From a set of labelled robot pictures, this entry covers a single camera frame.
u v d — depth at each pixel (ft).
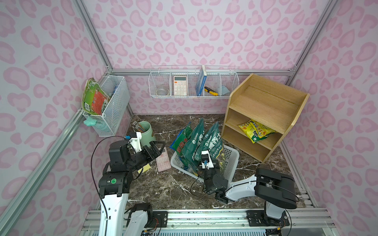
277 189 1.51
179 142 2.57
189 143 2.19
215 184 1.85
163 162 3.04
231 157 2.96
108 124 2.38
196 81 3.21
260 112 2.54
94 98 2.39
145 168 2.96
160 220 2.32
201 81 2.84
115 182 1.41
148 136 3.12
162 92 3.13
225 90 3.28
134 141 1.96
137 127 2.97
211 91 3.19
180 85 3.12
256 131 2.73
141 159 1.83
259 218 2.37
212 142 2.48
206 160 2.03
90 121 2.03
